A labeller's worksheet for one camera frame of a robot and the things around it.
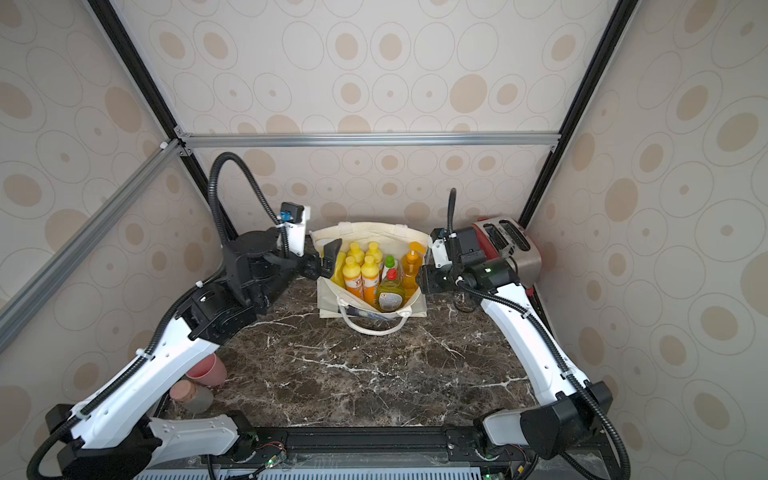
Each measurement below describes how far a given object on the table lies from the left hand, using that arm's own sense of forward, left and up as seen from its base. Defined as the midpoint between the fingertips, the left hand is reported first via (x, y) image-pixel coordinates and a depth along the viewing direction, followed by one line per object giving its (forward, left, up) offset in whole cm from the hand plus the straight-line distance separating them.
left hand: (330, 232), depth 61 cm
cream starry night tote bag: (+17, -13, -19) cm, 29 cm away
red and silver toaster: (+23, -49, -25) cm, 60 cm away
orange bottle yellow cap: (+15, -8, -23) cm, 28 cm away
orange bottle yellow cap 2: (+8, -7, -27) cm, 29 cm away
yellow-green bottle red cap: (+6, -12, -32) cm, 35 cm away
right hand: (+3, -25, -18) cm, 31 cm away
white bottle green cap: (+14, -13, -27) cm, 33 cm away
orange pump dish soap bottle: (+13, -18, -27) cm, 35 cm away
